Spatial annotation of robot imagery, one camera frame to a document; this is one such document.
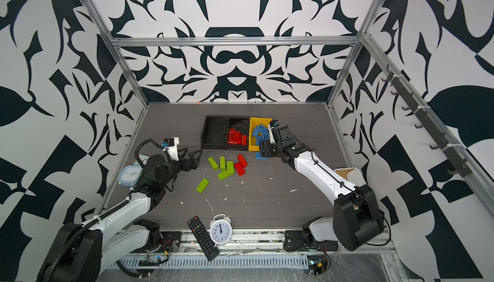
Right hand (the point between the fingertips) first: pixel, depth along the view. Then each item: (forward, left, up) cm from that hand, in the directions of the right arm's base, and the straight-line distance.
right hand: (267, 144), depth 86 cm
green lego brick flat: (-8, +21, -13) cm, 26 cm away
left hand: (-3, +31, +3) cm, 32 cm away
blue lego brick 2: (+15, +4, -11) cm, 20 cm away
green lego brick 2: (-3, +21, -12) cm, 24 cm away
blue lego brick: (+14, 0, -9) cm, 17 cm away
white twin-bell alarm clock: (-32, +20, -11) cm, 39 cm away
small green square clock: (-1, +59, -10) cm, 60 cm away
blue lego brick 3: (+11, +3, -12) cm, 17 cm away
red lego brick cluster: (-4, +13, -12) cm, 18 cm away
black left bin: (+19, +28, -16) cm, 38 cm away
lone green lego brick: (-13, +30, -13) cm, 35 cm away
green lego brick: (-3, +26, -12) cm, 28 cm away
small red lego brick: (+10, +11, -11) cm, 18 cm away
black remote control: (-34, +26, -12) cm, 44 cm away
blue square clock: (-9, +63, -10) cm, 64 cm away
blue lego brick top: (+1, +4, -13) cm, 14 cm away
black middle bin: (+23, +13, -15) cm, 30 cm away
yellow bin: (+19, +5, -8) cm, 21 cm away
